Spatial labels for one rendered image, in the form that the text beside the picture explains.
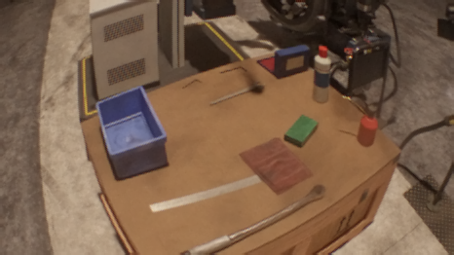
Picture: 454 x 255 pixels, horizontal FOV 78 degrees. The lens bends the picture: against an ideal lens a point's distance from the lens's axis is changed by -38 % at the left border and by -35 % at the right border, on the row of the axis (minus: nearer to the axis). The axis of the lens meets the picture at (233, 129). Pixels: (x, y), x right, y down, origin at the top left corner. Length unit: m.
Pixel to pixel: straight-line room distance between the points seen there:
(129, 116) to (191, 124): 0.24
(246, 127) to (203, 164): 0.21
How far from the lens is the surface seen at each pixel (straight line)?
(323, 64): 1.44
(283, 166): 1.24
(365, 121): 1.34
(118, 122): 1.45
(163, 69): 2.01
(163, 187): 1.21
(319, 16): 2.35
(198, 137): 1.36
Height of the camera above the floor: 1.35
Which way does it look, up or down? 40 degrees down
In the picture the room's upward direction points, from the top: straight up
